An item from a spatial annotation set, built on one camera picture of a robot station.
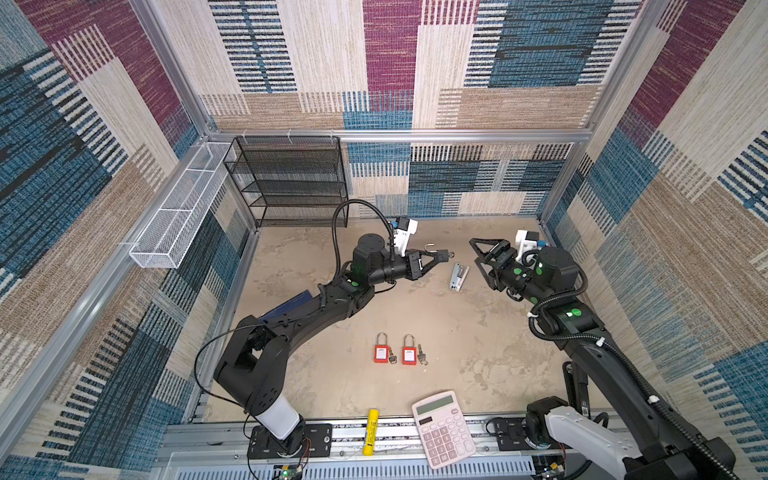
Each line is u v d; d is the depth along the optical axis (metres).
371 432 0.73
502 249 0.63
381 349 0.87
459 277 1.02
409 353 0.86
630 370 0.45
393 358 0.87
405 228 0.70
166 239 0.91
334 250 0.71
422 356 0.87
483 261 0.64
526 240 0.67
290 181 1.11
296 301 0.85
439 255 0.73
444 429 0.73
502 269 0.63
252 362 0.45
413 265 0.67
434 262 0.74
